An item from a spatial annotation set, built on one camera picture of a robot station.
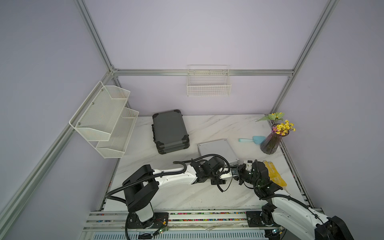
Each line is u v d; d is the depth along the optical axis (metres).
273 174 0.89
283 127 0.80
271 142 0.91
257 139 1.06
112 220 0.75
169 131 1.01
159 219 0.73
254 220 0.73
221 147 0.95
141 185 0.46
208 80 0.95
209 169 0.62
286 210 0.54
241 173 0.74
